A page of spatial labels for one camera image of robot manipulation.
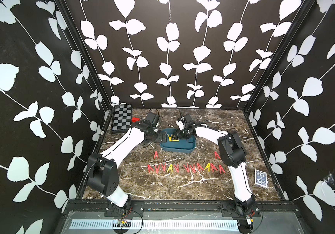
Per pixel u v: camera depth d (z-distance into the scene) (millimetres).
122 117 1108
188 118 841
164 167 880
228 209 730
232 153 570
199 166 882
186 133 776
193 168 880
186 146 922
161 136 765
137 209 741
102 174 434
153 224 703
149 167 880
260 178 838
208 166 884
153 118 674
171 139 1011
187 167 880
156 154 929
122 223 702
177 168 878
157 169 871
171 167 881
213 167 881
